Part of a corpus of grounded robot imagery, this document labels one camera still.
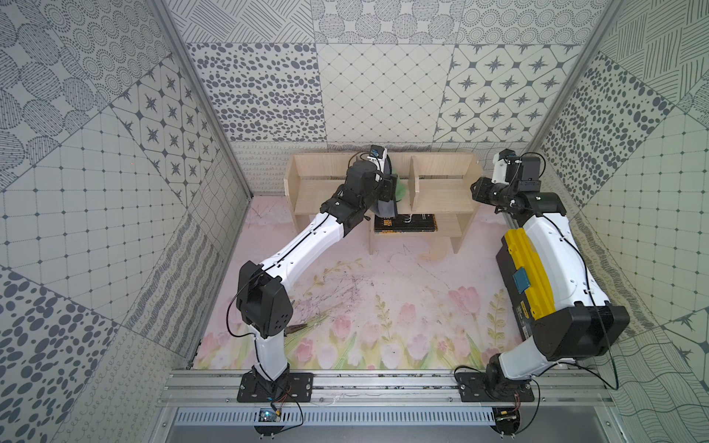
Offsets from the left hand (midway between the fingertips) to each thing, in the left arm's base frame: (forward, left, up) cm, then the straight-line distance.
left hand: (385, 167), depth 78 cm
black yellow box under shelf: (-3, -8, -22) cm, 23 cm away
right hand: (-3, -27, -6) cm, 28 cm away
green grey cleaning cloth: (-9, -1, -8) cm, 12 cm away
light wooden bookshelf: (-1, -19, -9) cm, 21 cm away
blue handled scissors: (-34, +28, -36) cm, 57 cm away
